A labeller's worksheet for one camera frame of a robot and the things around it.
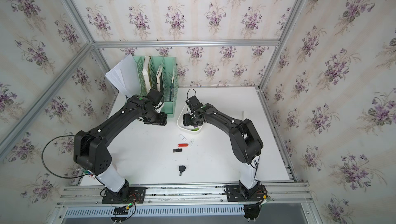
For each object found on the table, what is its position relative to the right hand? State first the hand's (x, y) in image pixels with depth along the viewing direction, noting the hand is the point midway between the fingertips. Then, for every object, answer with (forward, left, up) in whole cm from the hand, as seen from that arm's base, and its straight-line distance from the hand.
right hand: (189, 122), depth 91 cm
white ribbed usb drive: (-6, +4, -8) cm, 11 cm away
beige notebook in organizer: (+28, +21, +13) cm, 37 cm away
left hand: (-4, +14, +5) cm, 15 cm away
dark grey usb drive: (-14, +7, -8) cm, 18 cm away
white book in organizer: (+24, +27, +18) cm, 40 cm away
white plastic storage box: (+3, +6, -4) cm, 8 cm away
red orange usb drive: (-11, +4, -9) cm, 14 cm away
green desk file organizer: (+35, +18, -1) cm, 40 cm away
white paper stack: (+23, +41, +15) cm, 50 cm away
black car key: (-25, +2, -5) cm, 26 cm away
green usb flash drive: (-1, -4, -6) cm, 7 cm away
